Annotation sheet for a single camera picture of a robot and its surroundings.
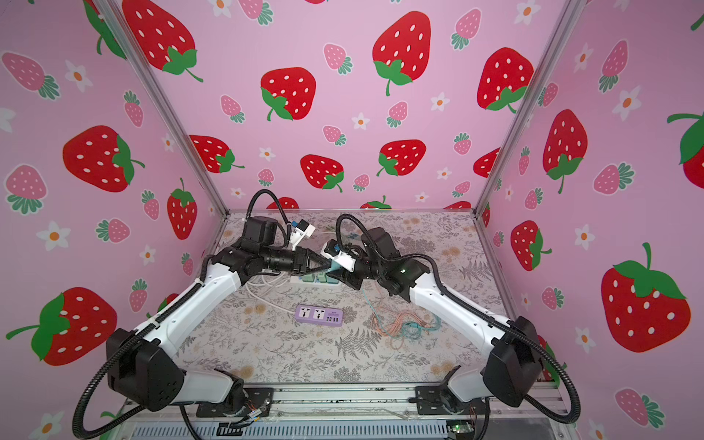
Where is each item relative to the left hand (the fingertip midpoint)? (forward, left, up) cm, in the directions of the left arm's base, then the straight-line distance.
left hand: (329, 266), depth 72 cm
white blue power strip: (+10, +15, -23) cm, 29 cm away
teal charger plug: (0, -1, 0) cm, 1 cm away
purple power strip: (-3, +5, -24) cm, 24 cm away
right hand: (0, +1, -1) cm, 1 cm away
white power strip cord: (+9, +24, -26) cm, 36 cm away
